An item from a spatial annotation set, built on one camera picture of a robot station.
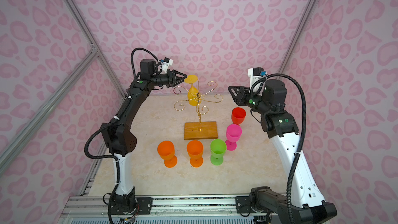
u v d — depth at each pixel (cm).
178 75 77
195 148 77
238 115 89
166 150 78
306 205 36
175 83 75
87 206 75
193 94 87
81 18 80
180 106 114
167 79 74
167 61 78
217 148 81
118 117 55
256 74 54
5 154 50
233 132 87
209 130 98
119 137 55
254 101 53
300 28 84
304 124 44
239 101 55
